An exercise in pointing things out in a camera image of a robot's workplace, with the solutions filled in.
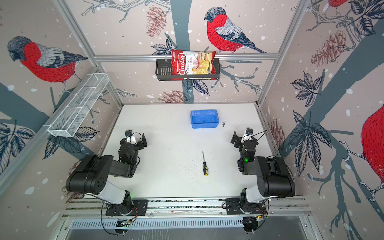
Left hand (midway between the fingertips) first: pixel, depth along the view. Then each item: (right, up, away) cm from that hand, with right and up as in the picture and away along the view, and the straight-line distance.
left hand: (134, 134), depth 89 cm
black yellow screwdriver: (+44, -19, -4) cm, 48 cm away
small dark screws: (+58, +6, +19) cm, 62 cm away
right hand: (+66, 0, +1) cm, 66 cm away
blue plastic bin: (+44, +9, +21) cm, 50 cm away
